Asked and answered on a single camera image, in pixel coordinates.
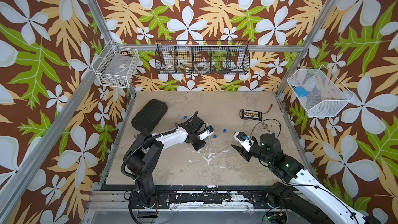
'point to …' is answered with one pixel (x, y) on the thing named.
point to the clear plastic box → (119, 65)
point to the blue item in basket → (301, 91)
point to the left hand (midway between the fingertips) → (203, 141)
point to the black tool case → (150, 115)
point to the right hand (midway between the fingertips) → (233, 140)
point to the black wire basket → (202, 57)
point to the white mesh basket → (321, 95)
